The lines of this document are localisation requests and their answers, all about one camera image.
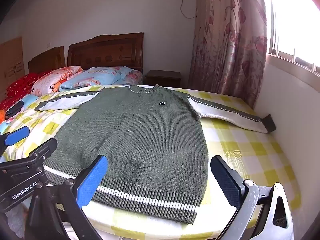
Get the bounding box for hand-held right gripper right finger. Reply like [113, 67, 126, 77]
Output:
[210, 155, 294, 240]

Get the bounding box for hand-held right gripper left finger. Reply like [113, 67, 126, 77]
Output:
[25, 154, 109, 240]

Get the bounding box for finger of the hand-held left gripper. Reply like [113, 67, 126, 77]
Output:
[24, 137, 58, 171]
[0, 126, 30, 153]

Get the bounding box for green knitted sweater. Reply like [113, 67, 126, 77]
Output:
[34, 84, 277, 225]

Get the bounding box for black object on bed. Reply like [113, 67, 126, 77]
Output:
[5, 101, 25, 119]

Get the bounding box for light blue cloth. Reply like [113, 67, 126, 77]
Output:
[22, 94, 39, 105]

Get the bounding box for bed with yellow checked sheet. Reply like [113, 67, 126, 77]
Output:
[0, 84, 300, 240]

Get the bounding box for pink orange floral quilt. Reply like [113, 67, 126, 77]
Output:
[30, 66, 83, 97]

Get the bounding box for light wooden wardrobe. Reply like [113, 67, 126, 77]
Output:
[0, 37, 25, 101]

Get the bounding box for small wooden headboard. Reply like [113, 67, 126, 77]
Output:
[28, 46, 66, 75]

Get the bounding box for blue floral quilt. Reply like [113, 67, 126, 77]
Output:
[59, 66, 133, 90]

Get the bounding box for pink floral bed sheet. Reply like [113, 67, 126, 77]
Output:
[124, 70, 144, 85]

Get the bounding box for large carved wooden headboard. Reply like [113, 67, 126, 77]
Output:
[67, 32, 145, 85]

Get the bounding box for dark wooden nightstand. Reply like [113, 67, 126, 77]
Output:
[145, 70, 182, 89]

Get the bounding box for pink floral curtain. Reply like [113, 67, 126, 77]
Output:
[188, 0, 268, 109]

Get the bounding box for window with metal bars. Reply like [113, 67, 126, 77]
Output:
[261, 0, 320, 75]

